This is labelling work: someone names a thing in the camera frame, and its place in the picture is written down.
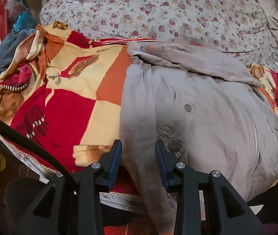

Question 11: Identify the beige jacket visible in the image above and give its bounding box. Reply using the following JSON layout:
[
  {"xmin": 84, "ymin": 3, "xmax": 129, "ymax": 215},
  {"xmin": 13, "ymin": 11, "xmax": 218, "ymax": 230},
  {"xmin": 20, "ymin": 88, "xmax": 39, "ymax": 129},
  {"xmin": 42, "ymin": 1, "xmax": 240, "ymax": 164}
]
[{"xmin": 120, "ymin": 41, "xmax": 278, "ymax": 234}]

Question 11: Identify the red orange fleece blanket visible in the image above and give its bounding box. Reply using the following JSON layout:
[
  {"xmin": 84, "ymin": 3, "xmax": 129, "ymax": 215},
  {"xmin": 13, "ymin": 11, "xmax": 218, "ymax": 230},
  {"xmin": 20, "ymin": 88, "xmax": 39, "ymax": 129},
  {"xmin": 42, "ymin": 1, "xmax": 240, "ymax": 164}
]
[{"xmin": 0, "ymin": 20, "xmax": 278, "ymax": 235}]

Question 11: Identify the floral quilt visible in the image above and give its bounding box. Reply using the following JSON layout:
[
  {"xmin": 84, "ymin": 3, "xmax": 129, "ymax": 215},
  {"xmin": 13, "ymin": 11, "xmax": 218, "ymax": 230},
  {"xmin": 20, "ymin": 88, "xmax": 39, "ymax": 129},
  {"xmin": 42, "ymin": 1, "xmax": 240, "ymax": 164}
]
[{"xmin": 40, "ymin": 0, "xmax": 278, "ymax": 64}]

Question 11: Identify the blue striped garment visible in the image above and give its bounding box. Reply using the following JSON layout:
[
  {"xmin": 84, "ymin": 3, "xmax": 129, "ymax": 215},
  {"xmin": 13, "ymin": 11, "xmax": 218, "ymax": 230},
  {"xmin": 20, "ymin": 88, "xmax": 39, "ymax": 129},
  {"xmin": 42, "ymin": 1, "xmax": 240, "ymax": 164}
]
[{"xmin": 0, "ymin": 28, "xmax": 35, "ymax": 74}]

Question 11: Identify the teal plastic bag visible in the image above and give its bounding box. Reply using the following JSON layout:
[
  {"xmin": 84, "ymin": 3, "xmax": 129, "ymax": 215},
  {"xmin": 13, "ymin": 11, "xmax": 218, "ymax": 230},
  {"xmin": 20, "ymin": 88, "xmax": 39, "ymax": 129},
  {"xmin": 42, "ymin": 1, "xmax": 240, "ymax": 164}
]
[{"xmin": 13, "ymin": 10, "xmax": 38, "ymax": 31}]

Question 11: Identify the red bag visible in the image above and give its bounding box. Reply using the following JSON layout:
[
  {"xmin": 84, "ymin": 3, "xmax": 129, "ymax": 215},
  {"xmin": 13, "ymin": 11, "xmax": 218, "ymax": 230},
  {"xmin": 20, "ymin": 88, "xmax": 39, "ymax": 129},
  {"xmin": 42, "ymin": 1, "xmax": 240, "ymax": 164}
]
[{"xmin": 0, "ymin": 0, "xmax": 11, "ymax": 41}]

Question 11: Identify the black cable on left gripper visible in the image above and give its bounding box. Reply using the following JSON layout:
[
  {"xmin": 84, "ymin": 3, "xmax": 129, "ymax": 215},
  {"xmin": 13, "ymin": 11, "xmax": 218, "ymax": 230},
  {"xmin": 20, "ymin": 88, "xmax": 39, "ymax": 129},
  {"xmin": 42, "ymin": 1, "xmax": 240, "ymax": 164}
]
[{"xmin": 0, "ymin": 107, "xmax": 77, "ymax": 192}]

